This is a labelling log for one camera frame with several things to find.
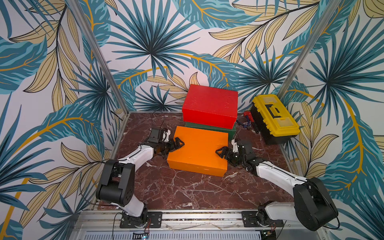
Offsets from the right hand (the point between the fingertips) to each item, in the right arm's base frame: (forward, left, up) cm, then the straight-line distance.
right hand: (219, 154), depth 87 cm
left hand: (+5, +23, +1) cm, 24 cm away
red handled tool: (+38, -31, -8) cm, 50 cm away
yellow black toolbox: (+15, -36, +8) cm, 40 cm away
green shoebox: (+14, -10, +2) cm, 17 cm away
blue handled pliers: (+31, -27, -8) cm, 42 cm away
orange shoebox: (-1, +12, +2) cm, 13 cm away
